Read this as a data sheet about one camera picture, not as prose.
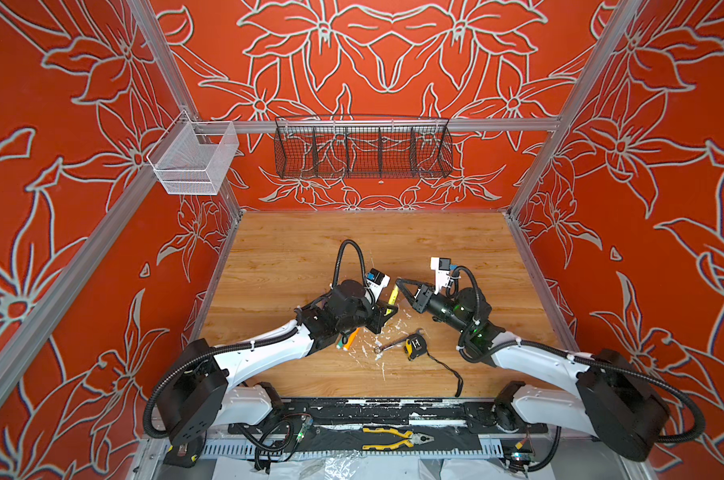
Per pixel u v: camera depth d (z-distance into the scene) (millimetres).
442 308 675
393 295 745
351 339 853
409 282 722
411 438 697
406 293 727
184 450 670
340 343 841
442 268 697
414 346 814
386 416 743
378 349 835
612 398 416
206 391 402
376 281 684
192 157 925
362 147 976
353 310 621
